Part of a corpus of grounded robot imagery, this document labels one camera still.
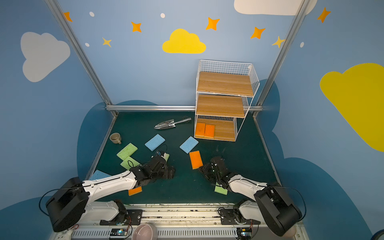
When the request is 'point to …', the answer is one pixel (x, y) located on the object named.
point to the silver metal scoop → (169, 123)
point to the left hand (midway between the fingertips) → (169, 168)
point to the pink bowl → (145, 231)
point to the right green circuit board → (244, 233)
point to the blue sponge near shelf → (189, 144)
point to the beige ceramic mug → (115, 138)
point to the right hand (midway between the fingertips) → (200, 167)
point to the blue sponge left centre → (155, 142)
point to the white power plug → (64, 235)
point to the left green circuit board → (119, 232)
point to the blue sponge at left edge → (98, 174)
